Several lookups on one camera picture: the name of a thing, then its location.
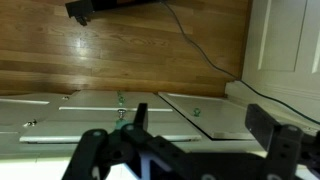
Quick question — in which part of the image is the black stand base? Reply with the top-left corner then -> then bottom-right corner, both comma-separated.
64,0 -> 161,27

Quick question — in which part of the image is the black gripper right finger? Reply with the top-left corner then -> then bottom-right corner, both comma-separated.
245,103 -> 320,180

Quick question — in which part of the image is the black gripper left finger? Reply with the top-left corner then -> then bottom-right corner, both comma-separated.
61,102 -> 158,180

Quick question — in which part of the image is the thin black power cord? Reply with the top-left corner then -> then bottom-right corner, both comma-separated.
159,0 -> 320,126

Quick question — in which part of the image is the cream base cabinet door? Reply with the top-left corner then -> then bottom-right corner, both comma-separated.
158,91 -> 266,141
19,89 -> 203,144

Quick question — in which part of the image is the cream base cabinet drawer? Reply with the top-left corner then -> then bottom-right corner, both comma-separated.
0,93 -> 78,135

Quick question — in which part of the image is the white panelled room door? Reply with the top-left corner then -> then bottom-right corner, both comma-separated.
241,0 -> 320,101

